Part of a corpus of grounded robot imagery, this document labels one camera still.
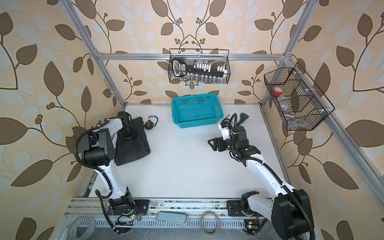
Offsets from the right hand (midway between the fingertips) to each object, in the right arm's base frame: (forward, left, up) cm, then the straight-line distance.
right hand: (215, 141), depth 82 cm
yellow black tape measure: (+24, -12, -13) cm, 30 cm away
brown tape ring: (-37, +9, -16) cm, 41 cm away
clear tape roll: (-36, +68, -13) cm, 78 cm away
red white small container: (+20, -35, +18) cm, 44 cm away
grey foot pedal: (-34, +22, -12) cm, 42 cm away
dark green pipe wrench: (+28, -26, -13) cm, 40 cm away
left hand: (+13, +54, -12) cm, 57 cm away
